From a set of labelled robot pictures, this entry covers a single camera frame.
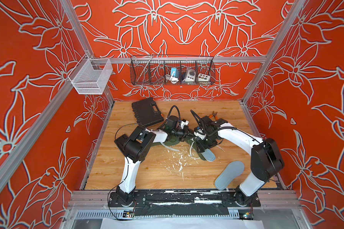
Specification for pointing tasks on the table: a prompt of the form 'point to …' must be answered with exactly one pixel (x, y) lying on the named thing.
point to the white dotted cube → (202, 77)
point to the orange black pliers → (213, 114)
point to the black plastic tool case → (147, 112)
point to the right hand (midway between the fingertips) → (199, 148)
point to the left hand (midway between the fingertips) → (197, 135)
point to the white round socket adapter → (190, 75)
